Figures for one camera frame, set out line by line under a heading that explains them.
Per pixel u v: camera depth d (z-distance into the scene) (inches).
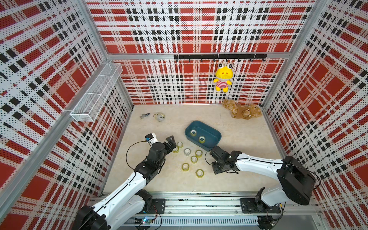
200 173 33.4
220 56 34.9
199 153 36.6
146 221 27.1
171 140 29.7
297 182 16.9
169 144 28.8
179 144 38.7
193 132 40.1
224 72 35.8
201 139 38.9
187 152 36.7
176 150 36.8
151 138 27.7
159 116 42.4
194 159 35.7
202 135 39.9
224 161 25.8
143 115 45.1
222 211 28.9
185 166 34.8
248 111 41.1
